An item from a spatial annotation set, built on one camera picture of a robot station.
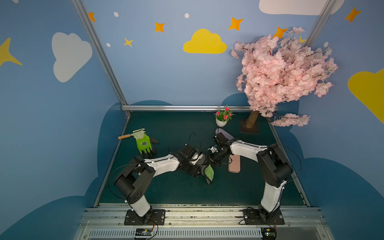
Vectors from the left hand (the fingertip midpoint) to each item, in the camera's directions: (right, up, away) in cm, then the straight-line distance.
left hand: (197, 168), depth 90 cm
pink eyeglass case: (+23, +1, 0) cm, 23 cm away
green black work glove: (-37, +15, +12) cm, 41 cm away
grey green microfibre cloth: (+6, +1, -11) cm, 12 cm away
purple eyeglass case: (+23, +19, +17) cm, 34 cm away
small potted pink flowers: (+19, +33, +14) cm, 41 cm away
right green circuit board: (+36, -28, -17) cm, 48 cm away
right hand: (+5, +4, -1) cm, 6 cm away
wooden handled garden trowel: (-44, +21, +17) cm, 52 cm away
